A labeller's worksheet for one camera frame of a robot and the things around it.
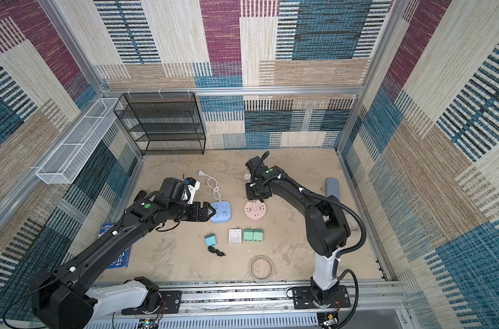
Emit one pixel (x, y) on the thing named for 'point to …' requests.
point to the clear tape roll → (261, 268)
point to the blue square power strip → (223, 212)
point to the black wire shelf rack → (163, 123)
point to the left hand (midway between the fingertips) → (207, 208)
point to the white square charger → (235, 236)
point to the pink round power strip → (255, 210)
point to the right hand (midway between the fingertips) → (254, 196)
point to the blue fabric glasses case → (332, 187)
